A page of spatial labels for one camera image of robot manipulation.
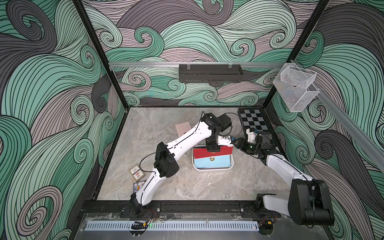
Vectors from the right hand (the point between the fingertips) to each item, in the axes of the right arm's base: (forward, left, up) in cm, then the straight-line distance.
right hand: (236, 143), depth 88 cm
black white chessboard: (+24, -19, -6) cm, 31 cm away
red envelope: (-8, +21, +4) cm, 23 cm away
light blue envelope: (-9, +14, -6) cm, 18 cm away
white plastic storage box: (-10, +21, +13) cm, 26 cm away
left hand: (-6, +16, +7) cm, 18 cm away
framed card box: (-15, +59, -6) cm, 61 cm away
